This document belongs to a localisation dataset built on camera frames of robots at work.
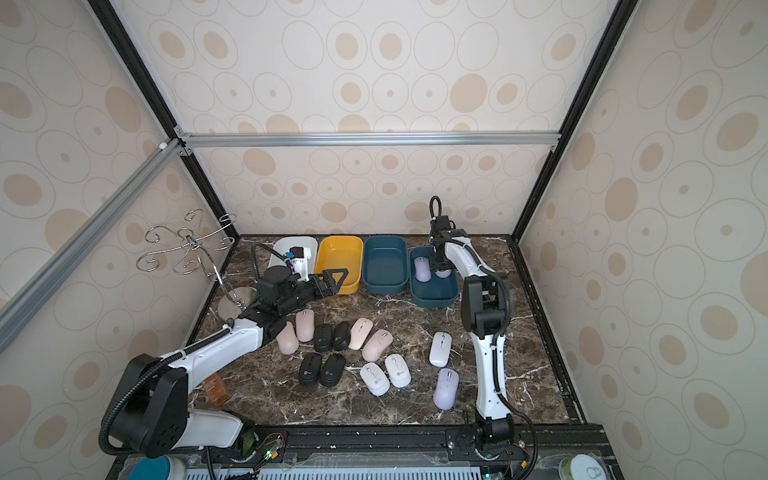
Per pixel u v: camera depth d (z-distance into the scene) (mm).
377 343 890
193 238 753
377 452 731
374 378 824
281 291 650
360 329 921
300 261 749
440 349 887
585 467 664
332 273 745
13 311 507
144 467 644
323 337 897
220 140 901
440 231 800
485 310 616
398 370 833
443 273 1027
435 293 1166
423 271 1058
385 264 1068
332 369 847
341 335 891
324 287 738
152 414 418
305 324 914
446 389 807
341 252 1124
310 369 846
